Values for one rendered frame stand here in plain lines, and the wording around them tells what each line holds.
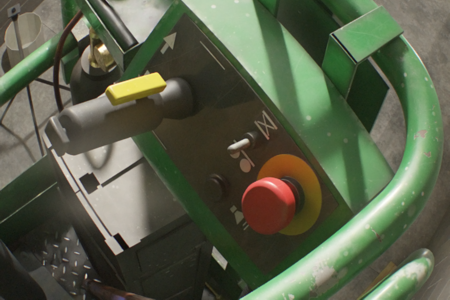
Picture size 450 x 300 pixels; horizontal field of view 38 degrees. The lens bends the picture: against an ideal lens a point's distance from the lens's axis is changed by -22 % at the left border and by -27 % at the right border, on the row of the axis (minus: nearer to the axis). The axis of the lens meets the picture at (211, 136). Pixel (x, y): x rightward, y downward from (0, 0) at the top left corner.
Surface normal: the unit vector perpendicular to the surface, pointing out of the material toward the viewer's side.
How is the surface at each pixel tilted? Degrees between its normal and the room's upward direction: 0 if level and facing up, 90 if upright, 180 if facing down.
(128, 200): 0
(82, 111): 34
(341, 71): 90
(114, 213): 0
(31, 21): 90
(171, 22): 58
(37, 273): 0
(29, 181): 90
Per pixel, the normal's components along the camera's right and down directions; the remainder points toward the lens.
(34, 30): -0.16, 0.90
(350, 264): 0.31, -0.03
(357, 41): 0.05, -0.41
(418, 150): -0.36, -0.55
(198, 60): -0.65, 0.22
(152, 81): 0.47, -0.62
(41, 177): 0.58, 0.75
